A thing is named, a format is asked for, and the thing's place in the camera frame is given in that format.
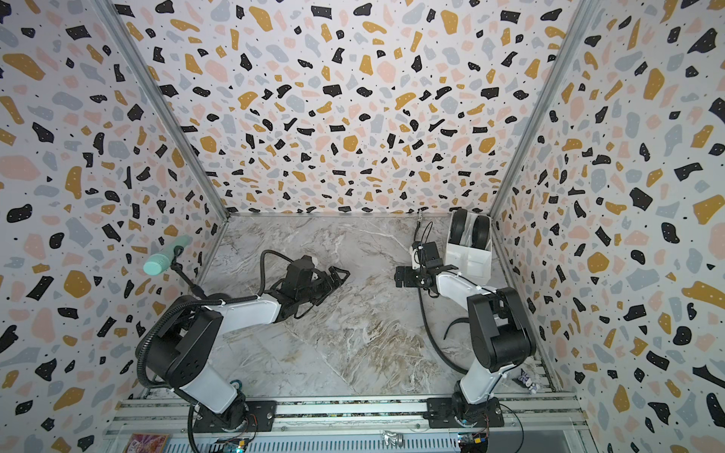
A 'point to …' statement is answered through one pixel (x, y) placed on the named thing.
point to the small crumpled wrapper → (528, 381)
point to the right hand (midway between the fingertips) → (412, 274)
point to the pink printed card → (147, 443)
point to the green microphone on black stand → (161, 262)
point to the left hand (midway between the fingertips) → (349, 279)
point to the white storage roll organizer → (474, 263)
